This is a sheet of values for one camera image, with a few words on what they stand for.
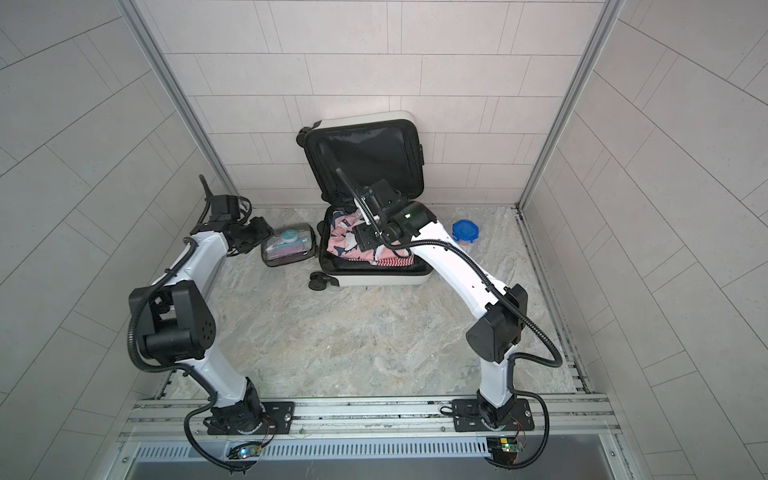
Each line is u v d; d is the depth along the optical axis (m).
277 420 0.71
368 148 0.94
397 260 0.96
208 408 0.58
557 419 0.71
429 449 1.45
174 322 0.46
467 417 0.71
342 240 0.94
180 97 0.85
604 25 0.73
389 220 0.56
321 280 0.91
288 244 1.03
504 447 0.68
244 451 0.64
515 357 0.51
